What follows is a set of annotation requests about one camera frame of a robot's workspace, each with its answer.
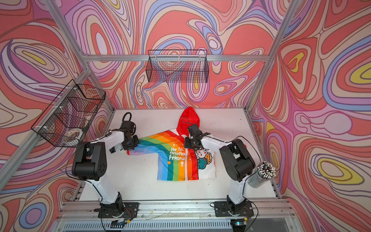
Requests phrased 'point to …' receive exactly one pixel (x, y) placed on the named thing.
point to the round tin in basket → (74, 133)
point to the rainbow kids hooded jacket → (176, 163)
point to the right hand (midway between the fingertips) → (187, 147)
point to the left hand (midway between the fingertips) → (137, 144)
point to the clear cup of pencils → (264, 171)
